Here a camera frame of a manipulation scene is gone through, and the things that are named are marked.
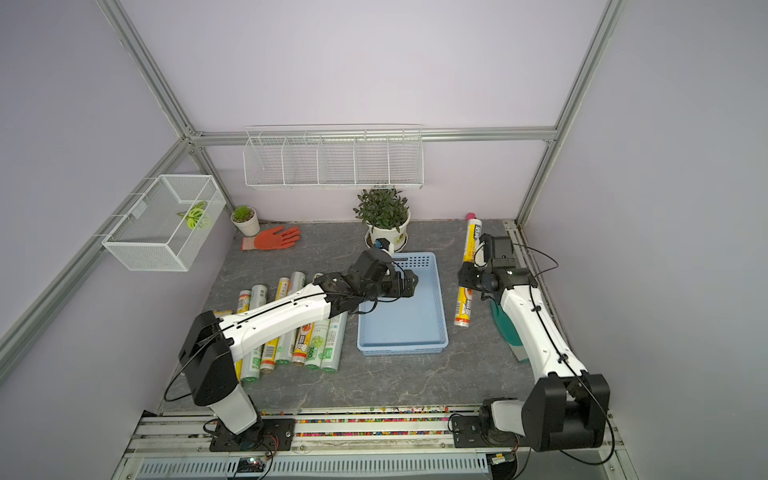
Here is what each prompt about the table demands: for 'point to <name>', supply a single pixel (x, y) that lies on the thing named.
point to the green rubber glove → (506, 325)
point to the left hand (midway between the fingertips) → (405, 281)
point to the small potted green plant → (245, 219)
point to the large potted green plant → (387, 215)
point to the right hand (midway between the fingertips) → (464, 272)
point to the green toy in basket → (196, 216)
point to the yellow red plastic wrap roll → (302, 345)
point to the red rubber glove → (271, 240)
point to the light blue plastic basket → (407, 326)
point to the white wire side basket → (168, 225)
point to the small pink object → (470, 216)
